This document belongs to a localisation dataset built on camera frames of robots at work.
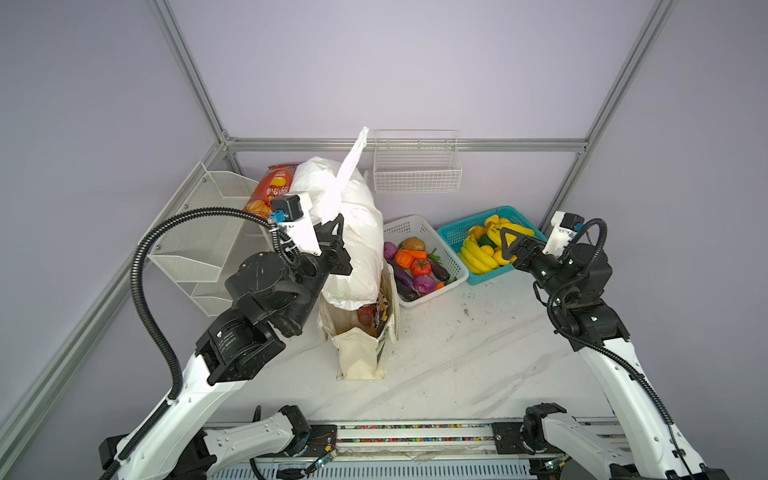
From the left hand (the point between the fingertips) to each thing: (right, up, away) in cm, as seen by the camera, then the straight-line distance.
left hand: (341, 221), depth 51 cm
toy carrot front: (+24, -15, +46) cm, 54 cm away
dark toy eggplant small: (+13, -18, +47) cm, 52 cm away
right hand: (+35, 0, +15) cm, 38 cm away
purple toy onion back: (+8, -4, +57) cm, 57 cm away
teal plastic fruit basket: (+33, +4, +60) cm, 69 cm away
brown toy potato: (+17, -1, +60) cm, 62 cm away
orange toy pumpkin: (+13, -7, +53) cm, 55 cm away
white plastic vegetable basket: (+14, +6, +62) cm, 64 cm away
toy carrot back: (+19, -5, +54) cm, 58 cm away
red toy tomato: (+19, -9, +51) cm, 55 cm away
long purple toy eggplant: (+12, -12, +51) cm, 54 cm away
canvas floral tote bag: (0, -33, +27) cm, 43 cm away
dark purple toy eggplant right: (+25, -10, +53) cm, 60 cm away
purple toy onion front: (+19, -15, +45) cm, 51 cm away
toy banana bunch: (+46, +6, +56) cm, 73 cm away
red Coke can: (+1, -24, +37) cm, 44 cm away
